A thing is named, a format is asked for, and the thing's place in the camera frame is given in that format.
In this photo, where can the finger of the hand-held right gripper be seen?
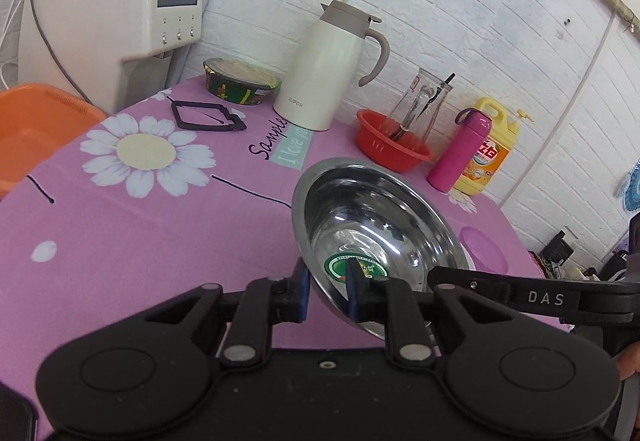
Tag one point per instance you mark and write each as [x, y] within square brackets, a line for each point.
[475, 282]

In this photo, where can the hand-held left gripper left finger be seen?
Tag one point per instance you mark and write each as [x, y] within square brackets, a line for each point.
[302, 293]

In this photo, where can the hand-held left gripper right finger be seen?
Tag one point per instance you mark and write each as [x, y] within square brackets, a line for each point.
[354, 296]

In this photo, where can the stainless steel bowl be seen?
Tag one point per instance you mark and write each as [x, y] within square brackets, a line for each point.
[390, 216]

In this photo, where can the person's right hand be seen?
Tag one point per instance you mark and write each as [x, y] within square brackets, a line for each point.
[630, 361]

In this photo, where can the pink plastic lid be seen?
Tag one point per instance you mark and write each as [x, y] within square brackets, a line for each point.
[487, 248]

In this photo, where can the black box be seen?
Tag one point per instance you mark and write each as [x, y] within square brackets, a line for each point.
[560, 248]

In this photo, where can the yellow detergent bottle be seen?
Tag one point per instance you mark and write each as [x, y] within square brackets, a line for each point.
[492, 161]

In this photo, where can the blue paper fan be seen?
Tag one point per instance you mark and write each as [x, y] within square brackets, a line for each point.
[631, 186]

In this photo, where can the pink water bottle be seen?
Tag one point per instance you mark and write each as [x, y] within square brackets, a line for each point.
[457, 151]

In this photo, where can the red plastic basin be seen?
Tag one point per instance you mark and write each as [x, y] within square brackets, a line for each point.
[380, 146]

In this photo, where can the pink floral tablecloth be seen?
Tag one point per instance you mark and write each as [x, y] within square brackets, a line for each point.
[150, 231]

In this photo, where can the glass pitcher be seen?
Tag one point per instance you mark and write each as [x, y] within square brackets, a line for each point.
[417, 106]

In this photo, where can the dark stirring stick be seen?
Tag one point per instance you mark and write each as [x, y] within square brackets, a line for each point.
[440, 93]

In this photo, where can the black square trivet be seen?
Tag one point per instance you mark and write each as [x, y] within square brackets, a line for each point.
[182, 118]

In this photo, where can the green instant noodle bowl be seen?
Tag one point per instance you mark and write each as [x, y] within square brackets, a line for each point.
[240, 83]

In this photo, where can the cream thermos jug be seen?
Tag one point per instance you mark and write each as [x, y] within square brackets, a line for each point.
[320, 71]

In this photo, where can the orange plastic basin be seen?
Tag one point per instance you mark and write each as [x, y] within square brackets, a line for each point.
[40, 131]

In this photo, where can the white water dispenser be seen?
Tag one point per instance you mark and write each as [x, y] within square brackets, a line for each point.
[100, 11]

